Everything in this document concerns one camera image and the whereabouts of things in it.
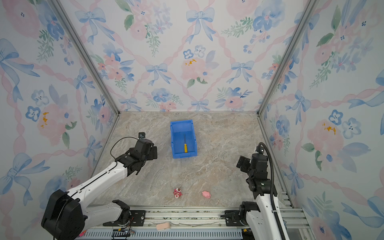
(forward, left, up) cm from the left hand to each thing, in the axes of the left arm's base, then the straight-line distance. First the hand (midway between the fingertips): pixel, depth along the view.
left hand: (147, 148), depth 85 cm
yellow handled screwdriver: (+8, -21, -12) cm, 26 cm away
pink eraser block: (-36, -13, -11) cm, 40 cm away
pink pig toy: (-21, -34, -11) cm, 41 cm away
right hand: (-7, -57, +1) cm, 57 cm away
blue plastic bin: (+24, -15, -13) cm, 31 cm away
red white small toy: (-21, -18, -9) cm, 29 cm away
